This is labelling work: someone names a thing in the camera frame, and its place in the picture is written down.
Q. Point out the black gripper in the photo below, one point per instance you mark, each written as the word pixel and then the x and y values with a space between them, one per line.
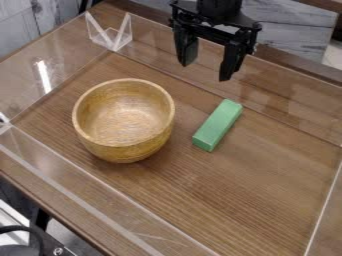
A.
pixel 218 21

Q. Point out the green rectangular block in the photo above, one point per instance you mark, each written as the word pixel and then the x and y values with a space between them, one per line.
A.
pixel 216 125

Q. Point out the brown wooden bowl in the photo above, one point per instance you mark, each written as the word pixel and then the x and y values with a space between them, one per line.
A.
pixel 123 119

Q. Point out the clear acrylic corner bracket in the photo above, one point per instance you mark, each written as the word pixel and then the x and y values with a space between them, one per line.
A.
pixel 111 38

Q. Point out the clear acrylic tray wall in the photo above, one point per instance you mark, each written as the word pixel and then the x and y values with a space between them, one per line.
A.
pixel 246 200

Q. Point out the black table frame bracket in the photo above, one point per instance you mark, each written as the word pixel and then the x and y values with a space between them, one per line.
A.
pixel 53 248

